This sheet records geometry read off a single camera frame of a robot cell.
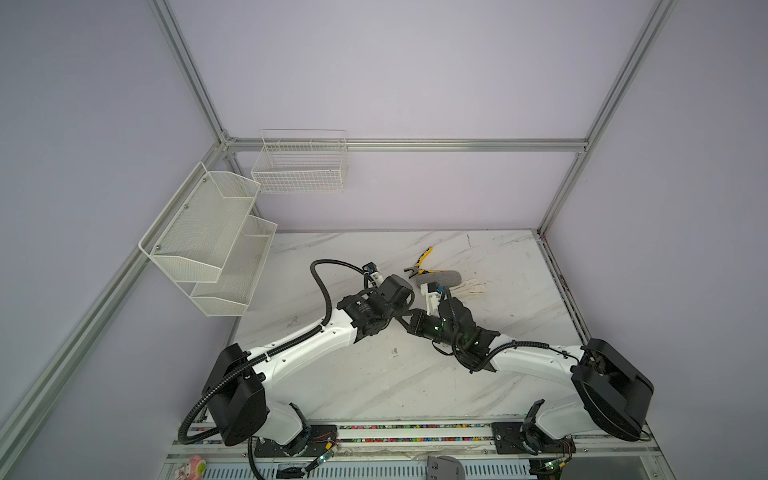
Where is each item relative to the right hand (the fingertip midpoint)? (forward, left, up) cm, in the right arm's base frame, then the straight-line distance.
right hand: (393, 316), depth 78 cm
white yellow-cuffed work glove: (+19, -26, -15) cm, 36 cm away
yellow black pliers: (+30, -8, -16) cm, 35 cm away
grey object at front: (-32, -13, -16) cm, 38 cm away
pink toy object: (-33, +46, -12) cm, 58 cm away
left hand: (+4, -1, +1) cm, 5 cm away
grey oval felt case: (+22, -17, -13) cm, 31 cm away
